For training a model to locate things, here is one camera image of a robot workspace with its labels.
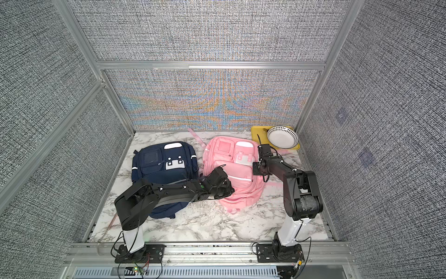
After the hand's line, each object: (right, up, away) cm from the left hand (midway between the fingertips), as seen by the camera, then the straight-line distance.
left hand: (240, 192), depth 85 cm
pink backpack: (0, +17, +15) cm, 23 cm away
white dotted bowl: (+32, +29, +31) cm, 53 cm away
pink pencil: (-61, -14, -3) cm, 63 cm away
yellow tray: (+18, +33, +35) cm, 51 cm away
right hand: (+12, +12, +13) cm, 21 cm away
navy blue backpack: (-42, +13, +14) cm, 46 cm away
